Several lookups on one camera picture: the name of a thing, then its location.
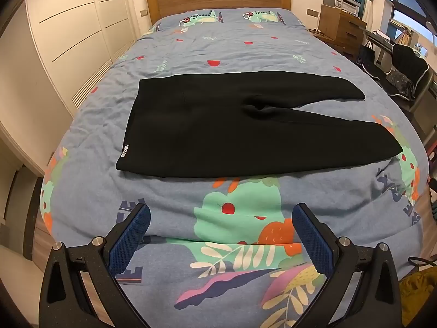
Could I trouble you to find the black pants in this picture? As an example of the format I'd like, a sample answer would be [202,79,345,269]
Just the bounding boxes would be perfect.
[115,71,404,179]

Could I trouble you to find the white printer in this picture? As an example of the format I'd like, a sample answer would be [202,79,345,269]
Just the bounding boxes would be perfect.
[323,0,361,16]

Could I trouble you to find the wooden dresser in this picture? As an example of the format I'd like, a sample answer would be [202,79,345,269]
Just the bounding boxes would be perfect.
[317,4,367,57]

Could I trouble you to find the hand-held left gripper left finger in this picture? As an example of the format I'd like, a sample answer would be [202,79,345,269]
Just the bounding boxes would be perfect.
[38,203,151,328]

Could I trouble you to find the white wardrobe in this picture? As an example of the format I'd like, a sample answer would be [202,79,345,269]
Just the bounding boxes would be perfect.
[25,0,144,110]

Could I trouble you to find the yellow cloth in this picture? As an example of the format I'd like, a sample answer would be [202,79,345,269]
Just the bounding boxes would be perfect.
[398,269,437,328]

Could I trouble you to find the dark patterned cloth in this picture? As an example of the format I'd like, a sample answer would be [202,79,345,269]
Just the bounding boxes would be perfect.
[386,70,414,93]

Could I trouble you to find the black cable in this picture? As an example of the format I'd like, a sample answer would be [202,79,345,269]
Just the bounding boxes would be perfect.
[408,257,437,268]

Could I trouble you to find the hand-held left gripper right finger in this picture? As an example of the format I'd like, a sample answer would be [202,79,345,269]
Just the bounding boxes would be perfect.
[292,203,401,328]

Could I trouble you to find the desk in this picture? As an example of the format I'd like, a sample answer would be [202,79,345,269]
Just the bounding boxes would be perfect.
[362,27,437,96]

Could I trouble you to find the bed with blue patterned duvet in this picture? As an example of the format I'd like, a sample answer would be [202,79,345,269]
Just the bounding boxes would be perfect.
[39,7,431,328]

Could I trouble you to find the black office chair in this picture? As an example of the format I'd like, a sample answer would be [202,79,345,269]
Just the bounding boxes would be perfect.
[362,43,430,101]

